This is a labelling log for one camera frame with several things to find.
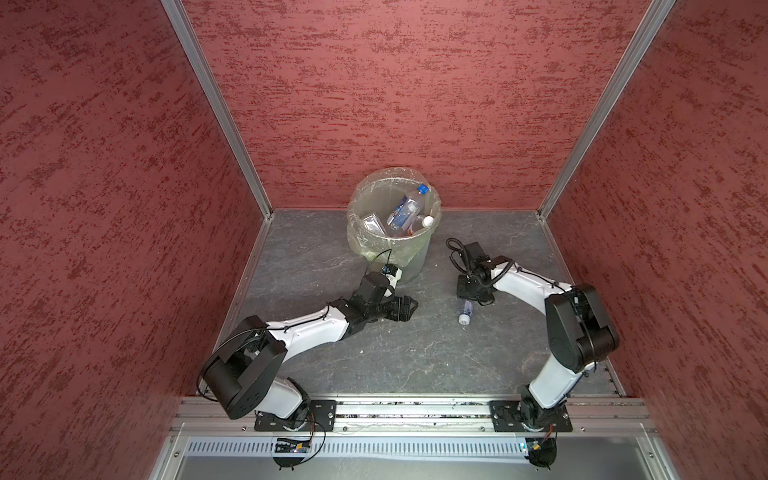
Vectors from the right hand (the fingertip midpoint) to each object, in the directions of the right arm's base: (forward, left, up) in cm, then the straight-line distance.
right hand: (464, 298), depth 93 cm
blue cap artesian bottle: (+22, +18, +18) cm, 33 cm away
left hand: (-5, +19, +5) cm, 20 cm away
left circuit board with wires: (-37, +50, -5) cm, 62 cm away
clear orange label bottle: (+13, +14, +22) cm, 30 cm away
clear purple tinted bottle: (-8, +2, +2) cm, 8 cm away
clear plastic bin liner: (+27, +26, +23) cm, 44 cm away
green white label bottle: (+14, +29, +22) cm, 38 cm away
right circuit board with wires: (-40, -12, -2) cm, 42 cm away
